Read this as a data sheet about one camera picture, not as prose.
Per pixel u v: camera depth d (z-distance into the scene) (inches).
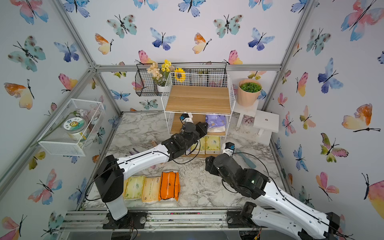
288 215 16.8
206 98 27.9
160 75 33.1
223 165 19.1
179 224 28.6
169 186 30.7
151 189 31.3
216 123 30.2
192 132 23.4
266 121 37.4
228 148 24.0
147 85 35.8
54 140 25.4
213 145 37.7
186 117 27.9
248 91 33.2
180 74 32.4
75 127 25.8
